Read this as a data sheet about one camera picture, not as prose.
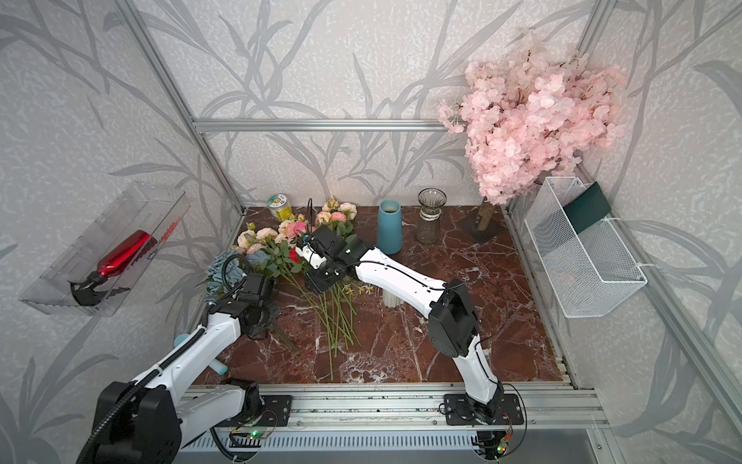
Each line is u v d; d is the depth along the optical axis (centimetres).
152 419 44
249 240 105
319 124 95
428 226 102
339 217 109
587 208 73
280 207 112
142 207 78
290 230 102
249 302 67
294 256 99
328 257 62
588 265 61
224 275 75
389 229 96
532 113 59
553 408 75
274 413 72
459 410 73
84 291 58
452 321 49
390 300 89
